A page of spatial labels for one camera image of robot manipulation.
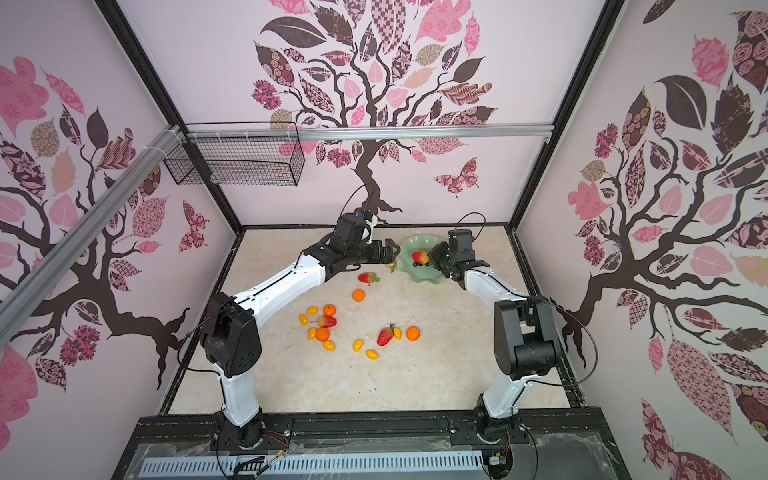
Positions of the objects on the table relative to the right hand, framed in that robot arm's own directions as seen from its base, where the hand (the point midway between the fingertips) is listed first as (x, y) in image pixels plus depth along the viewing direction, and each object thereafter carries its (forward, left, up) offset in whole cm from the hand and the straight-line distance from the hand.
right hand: (430, 248), depth 94 cm
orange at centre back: (-9, +24, -13) cm, 29 cm away
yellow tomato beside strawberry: (-23, +11, -13) cm, 29 cm away
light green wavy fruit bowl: (+11, +4, -10) cm, 15 cm away
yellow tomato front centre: (-27, +23, -13) cm, 38 cm away
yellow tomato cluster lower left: (-23, +38, -13) cm, 46 cm away
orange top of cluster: (-15, +33, -13) cm, 39 cm away
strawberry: (-3, +3, -1) cm, 5 cm away
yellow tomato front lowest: (-30, +19, -13) cm, 38 cm away
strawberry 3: (-24, +15, -13) cm, 31 cm away
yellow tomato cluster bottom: (-27, +32, -14) cm, 44 cm away
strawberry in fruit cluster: (-19, +34, -13) cm, 41 cm away
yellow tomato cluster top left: (-15, +39, -13) cm, 43 cm away
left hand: (-6, +14, +6) cm, 16 cm away
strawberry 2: (-2, +21, -13) cm, 25 cm away
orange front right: (-23, +6, -13) cm, 27 cm away
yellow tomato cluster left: (-18, +41, -13) cm, 47 cm away
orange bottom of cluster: (-23, +34, -13) cm, 43 cm away
